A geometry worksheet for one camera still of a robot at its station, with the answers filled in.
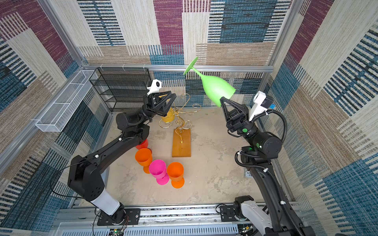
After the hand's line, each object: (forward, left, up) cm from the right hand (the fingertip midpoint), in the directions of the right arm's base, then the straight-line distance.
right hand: (219, 101), depth 48 cm
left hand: (+3, +16, 0) cm, 16 cm away
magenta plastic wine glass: (-3, +28, -45) cm, 53 cm away
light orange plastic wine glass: (+2, +35, -39) cm, 53 cm away
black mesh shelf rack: (+55, +58, -36) cm, 87 cm away
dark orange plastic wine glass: (-6, +18, -43) cm, 47 cm away
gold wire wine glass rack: (+16, +16, -53) cm, 57 cm away
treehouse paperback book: (-5, -23, -52) cm, 57 cm away
